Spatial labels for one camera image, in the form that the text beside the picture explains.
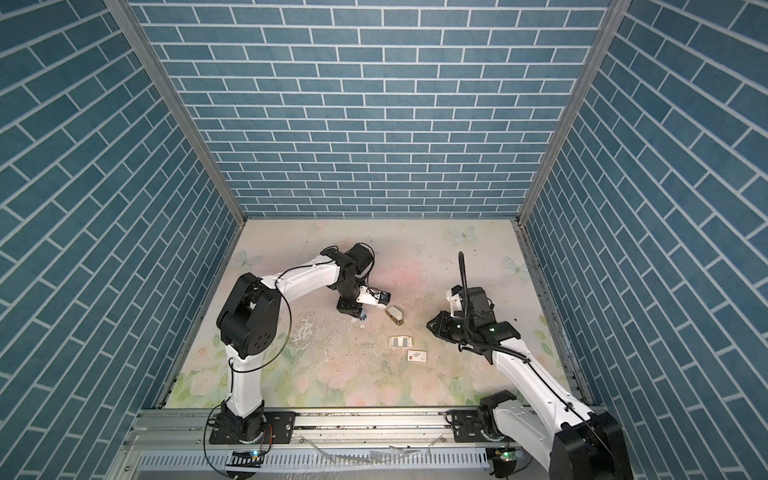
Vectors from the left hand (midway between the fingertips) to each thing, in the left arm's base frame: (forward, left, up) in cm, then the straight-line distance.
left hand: (359, 303), depth 94 cm
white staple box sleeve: (-17, -18, -1) cm, 25 cm away
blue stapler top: (-4, -2, -1) cm, 4 cm away
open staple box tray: (-11, -13, -3) cm, 17 cm away
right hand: (-10, -20, +8) cm, 24 cm away
